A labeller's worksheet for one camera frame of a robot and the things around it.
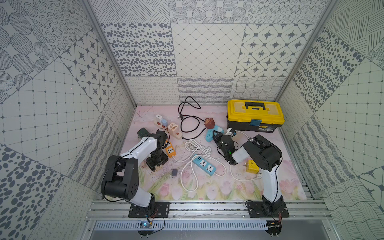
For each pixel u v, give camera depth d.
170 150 0.93
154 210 0.70
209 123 1.00
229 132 0.93
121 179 0.44
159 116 1.03
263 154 0.55
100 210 0.75
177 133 1.01
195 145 0.95
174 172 0.87
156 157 0.76
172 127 0.96
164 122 1.02
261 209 0.73
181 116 1.11
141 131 0.98
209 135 0.99
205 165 0.86
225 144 0.78
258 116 0.94
